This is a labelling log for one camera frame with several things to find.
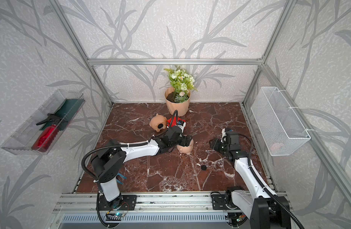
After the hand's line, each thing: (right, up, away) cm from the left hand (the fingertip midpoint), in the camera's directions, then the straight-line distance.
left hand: (187, 136), depth 89 cm
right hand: (+15, -3, -3) cm, 15 cm away
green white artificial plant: (-4, +35, +5) cm, 36 cm away
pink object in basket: (+44, -3, -18) cm, 48 cm away
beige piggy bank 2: (-1, -8, -4) cm, 9 cm away
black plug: (+10, -19, -4) cm, 21 cm away
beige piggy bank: (-20, +8, +10) cm, 24 cm away
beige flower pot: (-5, +23, +12) cm, 26 cm away
